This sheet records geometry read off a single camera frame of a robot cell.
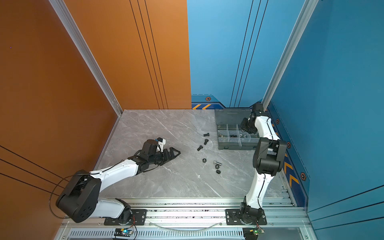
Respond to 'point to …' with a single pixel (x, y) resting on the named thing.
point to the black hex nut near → (218, 171)
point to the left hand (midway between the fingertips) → (177, 154)
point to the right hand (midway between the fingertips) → (243, 127)
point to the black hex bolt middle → (206, 141)
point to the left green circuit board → (123, 232)
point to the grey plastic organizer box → (230, 136)
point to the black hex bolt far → (207, 134)
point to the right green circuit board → (257, 231)
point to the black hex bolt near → (199, 148)
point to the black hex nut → (204, 160)
